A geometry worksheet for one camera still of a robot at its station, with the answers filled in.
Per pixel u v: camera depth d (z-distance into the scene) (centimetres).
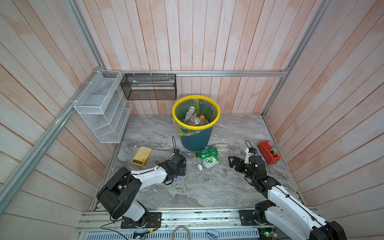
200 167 88
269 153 92
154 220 73
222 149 98
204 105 92
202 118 90
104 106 69
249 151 77
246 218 73
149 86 104
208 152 95
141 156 96
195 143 102
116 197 44
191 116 90
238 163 75
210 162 90
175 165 70
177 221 75
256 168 63
